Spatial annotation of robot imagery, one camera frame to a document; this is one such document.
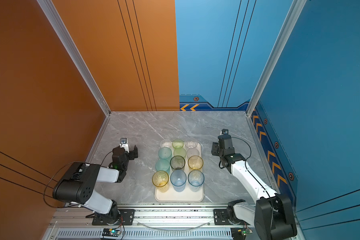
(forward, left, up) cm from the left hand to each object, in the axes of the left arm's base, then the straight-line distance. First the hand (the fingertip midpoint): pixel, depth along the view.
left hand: (127, 145), depth 94 cm
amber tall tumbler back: (-21, -23, 0) cm, 32 cm away
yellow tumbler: (-12, -43, +1) cm, 44 cm away
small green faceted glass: (+3, -32, -2) cm, 32 cm away
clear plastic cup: (-6, -41, +3) cm, 42 cm away
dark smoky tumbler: (-13, -33, +4) cm, 35 cm away
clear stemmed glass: (+3, -41, -3) cm, 41 cm away
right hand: (-3, -55, +6) cm, 56 cm away
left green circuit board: (-44, -2, -8) cm, 45 cm away
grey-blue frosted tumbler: (-22, -33, +1) cm, 40 cm away
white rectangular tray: (-28, -37, -6) cm, 47 cm away
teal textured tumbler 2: (-13, -24, 0) cm, 27 cm away
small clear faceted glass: (+3, -24, -2) cm, 24 cm away
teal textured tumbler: (-5, -24, -1) cm, 25 cm away
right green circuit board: (-44, -63, -7) cm, 78 cm away
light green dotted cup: (-3, -33, -2) cm, 33 cm away
